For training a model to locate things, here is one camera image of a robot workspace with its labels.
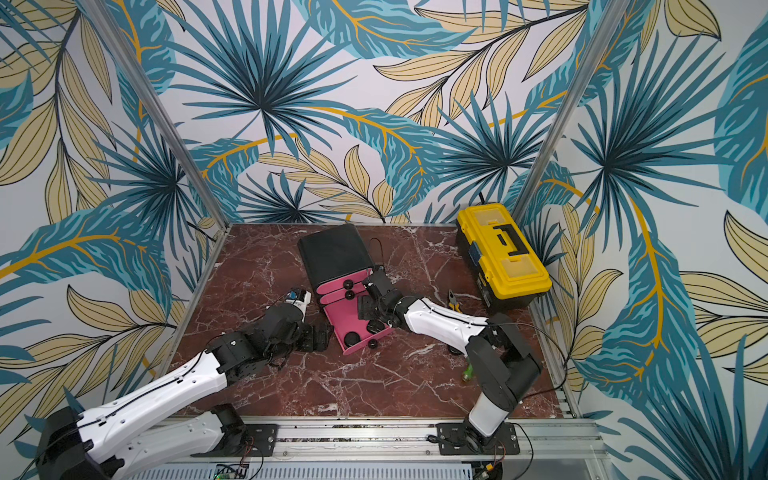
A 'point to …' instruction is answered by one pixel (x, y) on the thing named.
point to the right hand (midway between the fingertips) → (369, 302)
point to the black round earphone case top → (375, 325)
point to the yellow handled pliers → (453, 301)
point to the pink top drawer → (346, 284)
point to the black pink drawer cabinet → (334, 254)
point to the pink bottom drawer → (350, 331)
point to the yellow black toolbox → (500, 260)
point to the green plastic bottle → (469, 372)
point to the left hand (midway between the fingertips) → (317, 331)
